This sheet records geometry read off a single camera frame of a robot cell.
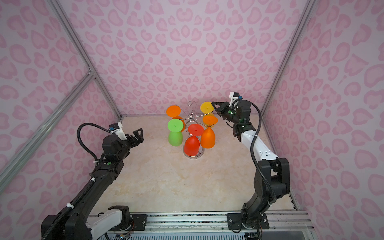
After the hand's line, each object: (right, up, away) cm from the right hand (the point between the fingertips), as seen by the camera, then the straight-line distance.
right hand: (212, 102), depth 77 cm
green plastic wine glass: (-19, -17, 0) cm, 26 cm away
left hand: (-41, -14, +2) cm, 43 cm away
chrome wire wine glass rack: (-11, -8, -1) cm, 14 cm away
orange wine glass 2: (-19, -5, 0) cm, 20 cm away
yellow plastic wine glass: (-3, -3, +2) cm, 4 cm away
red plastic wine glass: (-11, -21, -3) cm, 24 cm away
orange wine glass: (-3, -19, +1) cm, 20 cm away
